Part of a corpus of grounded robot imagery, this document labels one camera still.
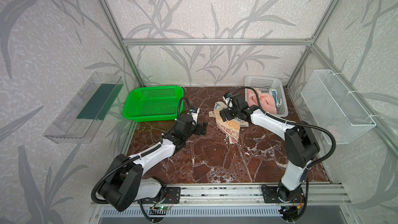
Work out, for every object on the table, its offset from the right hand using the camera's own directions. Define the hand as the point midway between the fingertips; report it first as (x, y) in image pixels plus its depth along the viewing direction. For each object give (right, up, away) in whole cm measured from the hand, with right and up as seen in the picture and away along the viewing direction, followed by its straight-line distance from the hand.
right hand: (227, 105), depth 94 cm
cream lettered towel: (+2, -14, +2) cm, 14 cm away
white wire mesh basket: (+42, -4, -33) cm, 54 cm away
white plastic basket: (+31, +16, +21) cm, 41 cm away
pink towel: (+27, +3, +8) cm, 28 cm away
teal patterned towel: (+35, +2, +8) cm, 36 cm away
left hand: (-15, -5, -8) cm, 18 cm away
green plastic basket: (-52, +1, +17) cm, 54 cm away
